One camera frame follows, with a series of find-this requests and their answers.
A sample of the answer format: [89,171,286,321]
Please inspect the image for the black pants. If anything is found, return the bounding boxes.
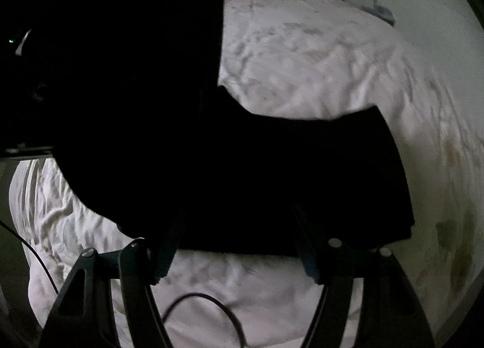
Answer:
[23,0,417,258]

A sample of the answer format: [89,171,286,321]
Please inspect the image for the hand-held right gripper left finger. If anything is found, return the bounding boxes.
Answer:
[38,219,186,348]

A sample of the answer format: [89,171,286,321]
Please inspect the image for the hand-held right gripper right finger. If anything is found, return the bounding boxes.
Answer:
[293,208,433,348]

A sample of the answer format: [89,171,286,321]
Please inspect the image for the black cable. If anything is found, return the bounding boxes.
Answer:
[162,293,248,348]
[0,219,59,296]

